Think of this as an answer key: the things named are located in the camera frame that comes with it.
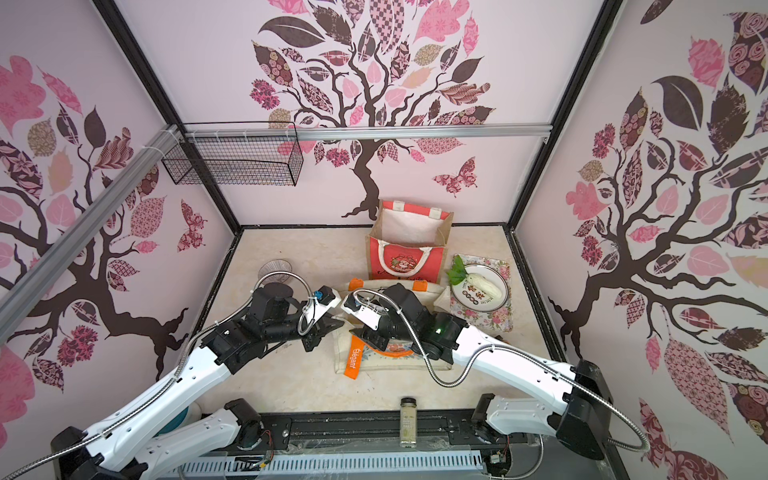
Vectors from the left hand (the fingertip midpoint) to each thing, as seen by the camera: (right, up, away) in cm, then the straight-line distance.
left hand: (339, 326), depth 72 cm
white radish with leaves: (+36, +11, +29) cm, 47 cm away
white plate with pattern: (+40, +3, +26) cm, 48 cm away
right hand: (+5, +3, -1) cm, 6 cm away
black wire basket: (-28, +51, +23) cm, 62 cm away
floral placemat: (+48, -3, +23) cm, 54 cm away
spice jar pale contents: (+17, -24, +1) cm, 30 cm away
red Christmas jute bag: (+19, +22, +33) cm, 43 cm away
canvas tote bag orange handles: (+3, -9, +7) cm, 12 cm away
